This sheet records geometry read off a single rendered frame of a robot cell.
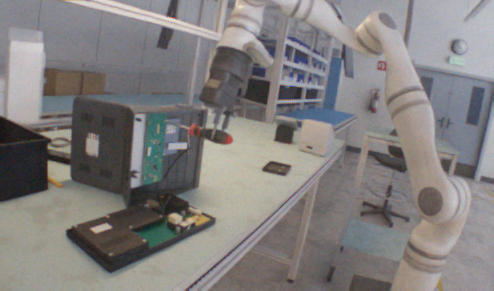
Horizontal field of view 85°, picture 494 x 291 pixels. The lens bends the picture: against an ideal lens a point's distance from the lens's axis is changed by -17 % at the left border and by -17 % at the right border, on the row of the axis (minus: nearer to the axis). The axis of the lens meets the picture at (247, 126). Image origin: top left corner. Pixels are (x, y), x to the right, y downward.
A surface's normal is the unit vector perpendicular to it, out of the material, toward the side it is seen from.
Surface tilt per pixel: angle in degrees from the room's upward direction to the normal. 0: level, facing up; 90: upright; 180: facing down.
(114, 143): 90
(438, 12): 90
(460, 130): 90
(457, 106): 90
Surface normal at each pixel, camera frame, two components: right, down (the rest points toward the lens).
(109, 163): -0.16, 0.14
